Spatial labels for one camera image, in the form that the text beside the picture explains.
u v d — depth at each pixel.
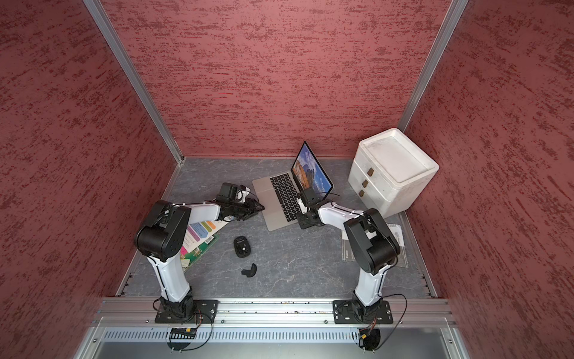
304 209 0.87
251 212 0.87
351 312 0.74
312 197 0.77
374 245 0.49
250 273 0.82
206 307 0.74
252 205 0.90
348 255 0.86
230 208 0.81
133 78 0.87
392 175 0.83
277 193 1.06
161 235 0.51
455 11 0.71
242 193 0.86
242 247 0.86
